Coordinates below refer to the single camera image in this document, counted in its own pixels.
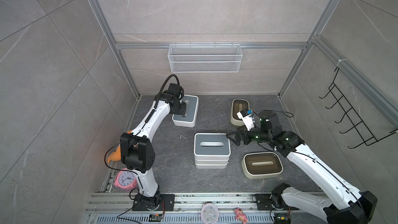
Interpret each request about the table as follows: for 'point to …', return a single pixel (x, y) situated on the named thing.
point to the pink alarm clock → (125, 180)
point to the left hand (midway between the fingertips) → (182, 107)
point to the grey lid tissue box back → (189, 119)
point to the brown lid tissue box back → (238, 104)
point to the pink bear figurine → (241, 215)
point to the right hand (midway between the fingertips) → (234, 132)
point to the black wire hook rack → (360, 128)
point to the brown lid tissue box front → (261, 165)
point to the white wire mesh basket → (204, 58)
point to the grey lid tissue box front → (211, 146)
